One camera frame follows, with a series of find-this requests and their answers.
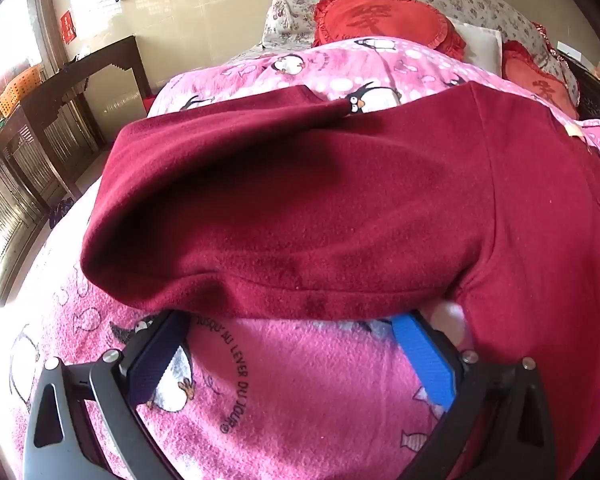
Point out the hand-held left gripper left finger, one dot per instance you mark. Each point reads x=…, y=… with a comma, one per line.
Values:
x=155, y=355

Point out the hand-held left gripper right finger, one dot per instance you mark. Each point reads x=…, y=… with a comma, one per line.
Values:
x=422, y=355

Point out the dark red fleece garment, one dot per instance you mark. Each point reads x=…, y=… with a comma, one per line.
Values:
x=305, y=210

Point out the pink penguin print blanket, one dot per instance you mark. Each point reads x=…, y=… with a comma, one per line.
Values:
x=305, y=385

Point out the peach cloth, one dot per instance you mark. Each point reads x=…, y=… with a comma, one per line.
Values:
x=575, y=130

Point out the small red heart cushion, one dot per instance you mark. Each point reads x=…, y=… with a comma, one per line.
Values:
x=535, y=85

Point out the dark wooden table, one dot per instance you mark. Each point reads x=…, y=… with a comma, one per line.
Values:
x=95, y=67

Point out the orange plastic crate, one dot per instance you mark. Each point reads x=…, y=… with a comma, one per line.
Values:
x=20, y=87

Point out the white pillow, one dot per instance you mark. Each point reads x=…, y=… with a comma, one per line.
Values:
x=480, y=40

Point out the large red heart cushion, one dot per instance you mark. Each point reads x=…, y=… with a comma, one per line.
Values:
x=380, y=15

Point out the large floral pillow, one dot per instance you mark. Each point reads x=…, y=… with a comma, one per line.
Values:
x=460, y=0

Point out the small floral pillow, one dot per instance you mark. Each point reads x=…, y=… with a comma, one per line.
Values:
x=290, y=15

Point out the red wall sign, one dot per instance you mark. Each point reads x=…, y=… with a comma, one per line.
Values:
x=67, y=25

